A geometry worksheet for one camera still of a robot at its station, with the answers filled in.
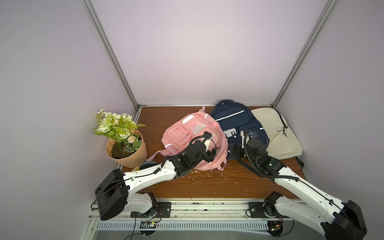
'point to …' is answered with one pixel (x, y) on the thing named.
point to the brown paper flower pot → (125, 159)
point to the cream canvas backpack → (282, 143)
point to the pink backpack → (188, 128)
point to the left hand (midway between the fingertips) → (213, 144)
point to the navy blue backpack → (233, 118)
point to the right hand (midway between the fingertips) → (235, 139)
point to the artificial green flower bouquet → (121, 128)
